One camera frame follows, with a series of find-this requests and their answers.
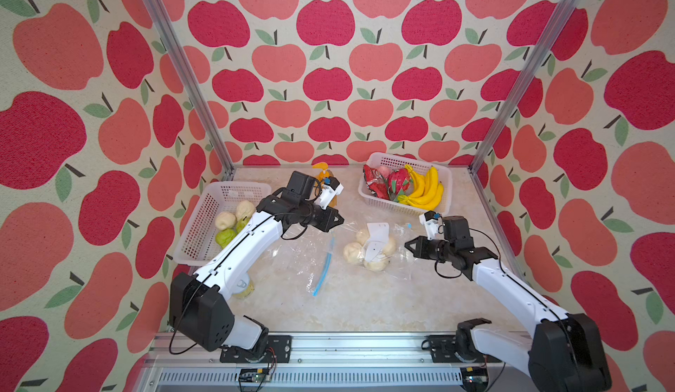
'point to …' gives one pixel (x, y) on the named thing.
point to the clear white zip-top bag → (378, 250)
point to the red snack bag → (375, 182)
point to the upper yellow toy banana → (432, 184)
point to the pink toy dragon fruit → (398, 182)
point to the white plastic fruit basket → (445, 205)
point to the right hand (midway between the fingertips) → (408, 248)
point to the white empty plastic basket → (196, 243)
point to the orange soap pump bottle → (324, 174)
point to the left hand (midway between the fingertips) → (343, 224)
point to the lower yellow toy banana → (428, 204)
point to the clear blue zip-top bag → (300, 264)
